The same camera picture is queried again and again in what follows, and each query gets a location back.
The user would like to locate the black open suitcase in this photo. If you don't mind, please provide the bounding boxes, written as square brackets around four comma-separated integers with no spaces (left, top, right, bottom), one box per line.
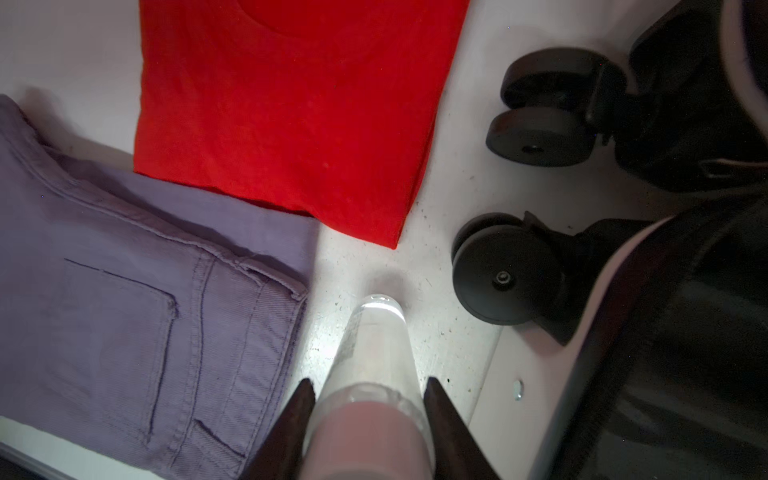
[451,1,767,479]

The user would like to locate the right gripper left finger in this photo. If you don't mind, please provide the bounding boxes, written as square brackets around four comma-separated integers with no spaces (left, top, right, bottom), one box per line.
[239,378,316,480]

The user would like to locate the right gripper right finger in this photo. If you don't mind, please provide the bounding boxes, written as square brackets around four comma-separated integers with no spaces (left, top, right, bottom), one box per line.
[423,377,500,480]

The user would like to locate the red t-shirt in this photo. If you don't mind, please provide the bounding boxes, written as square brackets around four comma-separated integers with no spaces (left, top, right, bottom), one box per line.
[134,1,468,248]

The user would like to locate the purple jeans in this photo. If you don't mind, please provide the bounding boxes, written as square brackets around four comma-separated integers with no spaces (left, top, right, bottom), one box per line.
[1,97,318,479]

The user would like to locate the clear white bottle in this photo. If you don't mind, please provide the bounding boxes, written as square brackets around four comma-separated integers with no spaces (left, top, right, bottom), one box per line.
[299,294,435,479]

